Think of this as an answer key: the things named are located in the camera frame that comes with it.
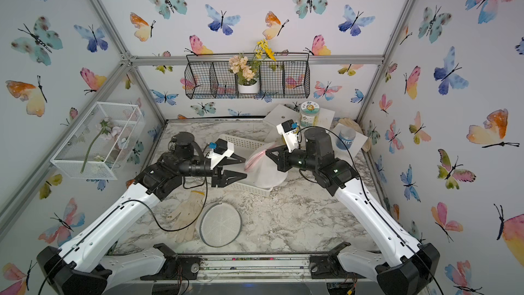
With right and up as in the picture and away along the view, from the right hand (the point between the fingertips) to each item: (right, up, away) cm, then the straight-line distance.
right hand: (269, 151), depth 67 cm
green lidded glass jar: (+16, +14, +16) cm, 26 cm away
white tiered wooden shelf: (+5, +17, +37) cm, 41 cm away
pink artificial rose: (-59, +8, +9) cm, 60 cm away
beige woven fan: (+47, +13, +52) cm, 71 cm away
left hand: (-7, -5, -3) cm, 9 cm away
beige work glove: (-33, -27, +20) cm, 47 cm away
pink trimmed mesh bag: (-2, -8, +7) cm, 11 cm away
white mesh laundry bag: (-19, -29, +12) cm, 36 cm away
